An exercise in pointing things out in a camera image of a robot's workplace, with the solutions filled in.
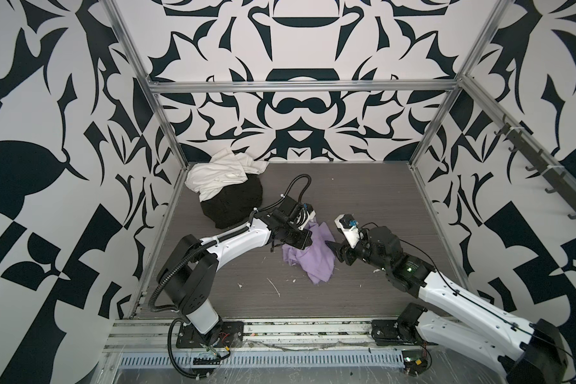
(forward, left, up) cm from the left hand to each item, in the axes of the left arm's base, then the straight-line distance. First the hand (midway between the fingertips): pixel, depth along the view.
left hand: (313, 238), depth 83 cm
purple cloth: (-7, -1, -3) cm, 7 cm away
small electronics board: (-35, -28, -12) cm, 46 cm away
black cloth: (+21, +31, -9) cm, 38 cm away
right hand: (-3, -6, +8) cm, 10 cm away
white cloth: (+35, +36, -1) cm, 50 cm away
